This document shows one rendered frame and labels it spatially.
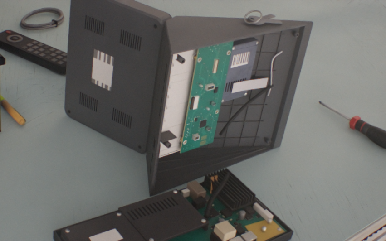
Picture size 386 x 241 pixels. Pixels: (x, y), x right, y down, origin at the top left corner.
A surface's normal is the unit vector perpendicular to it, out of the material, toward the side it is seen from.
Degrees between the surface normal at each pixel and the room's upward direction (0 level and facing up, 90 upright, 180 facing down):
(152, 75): 90
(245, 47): 90
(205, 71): 90
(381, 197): 0
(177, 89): 90
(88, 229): 0
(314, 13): 0
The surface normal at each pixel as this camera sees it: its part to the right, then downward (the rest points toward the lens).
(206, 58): 0.61, 0.50
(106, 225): 0.15, -0.84
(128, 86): -0.53, 0.39
